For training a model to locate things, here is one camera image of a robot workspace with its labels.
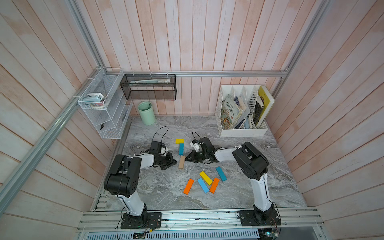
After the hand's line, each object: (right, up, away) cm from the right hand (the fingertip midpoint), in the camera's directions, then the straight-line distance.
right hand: (185, 159), depth 96 cm
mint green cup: (-28, +30, +12) cm, 43 cm away
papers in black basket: (-19, +50, -5) cm, 53 cm away
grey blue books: (+42, +25, +5) cm, 49 cm away
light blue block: (+11, -13, -11) cm, 20 cm away
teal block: (-3, +6, +6) cm, 9 cm away
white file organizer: (+46, +46, +9) cm, 66 cm away
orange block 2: (+17, -13, -12) cm, 24 cm away
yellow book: (+54, +38, +2) cm, 66 cm away
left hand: (-5, -2, -2) cm, 6 cm away
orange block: (+2, -14, -10) cm, 17 cm away
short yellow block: (-4, +11, +9) cm, 15 cm away
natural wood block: (-2, -3, -3) cm, 4 cm away
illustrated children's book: (+31, +31, +5) cm, 45 cm away
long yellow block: (+13, -10, -9) cm, 18 cm away
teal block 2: (+22, -8, -5) cm, 24 cm away
